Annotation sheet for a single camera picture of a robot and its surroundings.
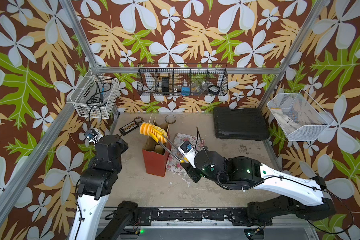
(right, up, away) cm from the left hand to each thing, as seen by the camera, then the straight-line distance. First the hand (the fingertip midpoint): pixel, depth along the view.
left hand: (117, 137), depth 64 cm
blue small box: (+31, +28, +32) cm, 53 cm away
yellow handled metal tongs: (+17, -1, -1) cm, 17 cm away
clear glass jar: (+40, +31, +31) cm, 60 cm away
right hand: (+28, -10, -4) cm, 30 cm away
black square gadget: (+50, +29, +32) cm, 66 cm away
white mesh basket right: (+93, +11, +17) cm, 95 cm away
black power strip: (-11, +4, +45) cm, 46 cm away
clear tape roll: (+20, +12, +55) cm, 59 cm away
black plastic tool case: (+76, +7, +42) cm, 87 cm away
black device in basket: (+17, +33, +37) cm, 53 cm away
